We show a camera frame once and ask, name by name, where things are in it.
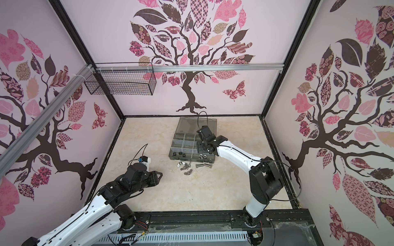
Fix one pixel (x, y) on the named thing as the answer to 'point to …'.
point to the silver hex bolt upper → (197, 165)
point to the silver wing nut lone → (188, 172)
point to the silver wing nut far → (180, 163)
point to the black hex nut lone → (174, 154)
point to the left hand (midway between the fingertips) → (159, 178)
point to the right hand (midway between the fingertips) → (203, 144)
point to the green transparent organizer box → (184, 146)
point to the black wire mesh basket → (122, 78)
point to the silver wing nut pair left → (184, 167)
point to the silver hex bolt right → (210, 165)
